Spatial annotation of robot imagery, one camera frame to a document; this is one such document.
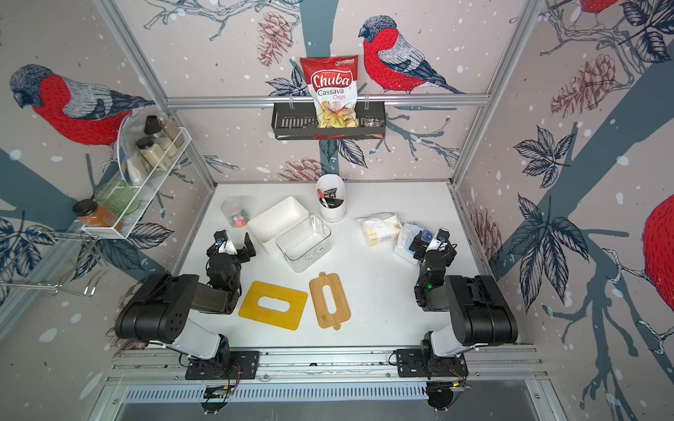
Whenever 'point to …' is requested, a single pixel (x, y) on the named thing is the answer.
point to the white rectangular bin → (264, 228)
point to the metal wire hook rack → (49, 258)
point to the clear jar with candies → (237, 210)
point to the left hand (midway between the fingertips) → (237, 231)
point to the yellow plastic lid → (290, 319)
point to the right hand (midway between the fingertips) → (432, 233)
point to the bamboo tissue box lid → (324, 318)
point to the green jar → (117, 196)
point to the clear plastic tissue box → (304, 243)
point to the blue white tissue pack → (405, 234)
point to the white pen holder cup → (331, 196)
